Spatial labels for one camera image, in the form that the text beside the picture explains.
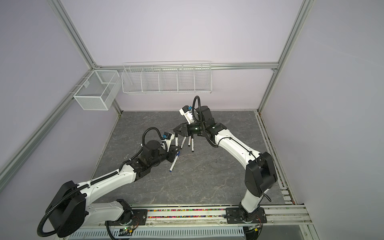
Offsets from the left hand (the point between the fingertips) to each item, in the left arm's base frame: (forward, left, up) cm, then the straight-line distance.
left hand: (179, 148), depth 81 cm
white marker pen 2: (+18, -2, -16) cm, 24 cm away
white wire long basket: (+53, +6, +10) cm, 54 cm away
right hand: (+5, +1, +9) cm, 11 cm away
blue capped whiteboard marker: (-8, +2, +2) cm, 9 cm away
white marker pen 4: (+11, -7, -16) cm, 21 cm away
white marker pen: (+1, +1, +5) cm, 5 cm away
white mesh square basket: (+40, +52, +11) cm, 66 cm away
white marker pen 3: (+14, -5, -16) cm, 22 cm away
